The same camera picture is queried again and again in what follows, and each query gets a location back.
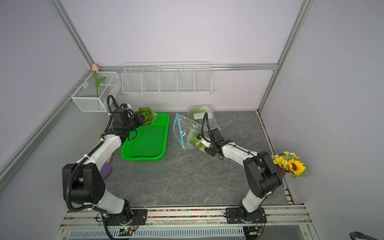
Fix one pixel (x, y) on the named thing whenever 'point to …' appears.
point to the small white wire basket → (85, 97)
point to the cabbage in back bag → (202, 110)
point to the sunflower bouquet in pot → (289, 162)
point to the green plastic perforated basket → (151, 143)
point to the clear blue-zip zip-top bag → (186, 130)
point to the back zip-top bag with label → (212, 121)
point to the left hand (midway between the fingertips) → (145, 116)
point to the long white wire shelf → (167, 78)
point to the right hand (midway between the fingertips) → (211, 143)
